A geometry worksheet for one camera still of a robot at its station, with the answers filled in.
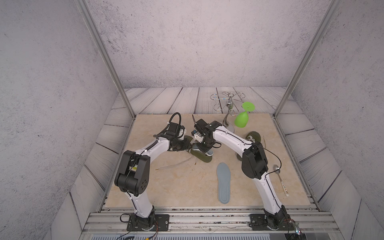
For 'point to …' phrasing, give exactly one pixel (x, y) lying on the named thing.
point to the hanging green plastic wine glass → (241, 118)
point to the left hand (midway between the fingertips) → (191, 146)
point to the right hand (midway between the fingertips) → (203, 150)
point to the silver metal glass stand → (229, 105)
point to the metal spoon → (276, 168)
